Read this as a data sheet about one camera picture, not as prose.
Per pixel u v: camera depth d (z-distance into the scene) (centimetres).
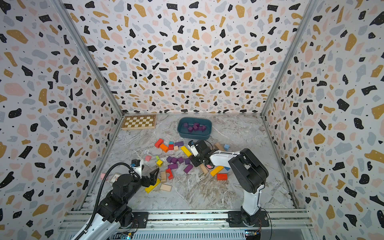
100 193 53
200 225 73
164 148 98
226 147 100
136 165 67
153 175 73
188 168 92
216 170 89
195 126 110
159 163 92
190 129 110
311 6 71
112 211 56
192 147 87
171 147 100
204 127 111
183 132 109
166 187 84
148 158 95
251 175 49
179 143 105
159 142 103
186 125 113
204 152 75
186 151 99
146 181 70
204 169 91
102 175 88
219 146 102
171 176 88
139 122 113
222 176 88
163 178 87
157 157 94
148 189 83
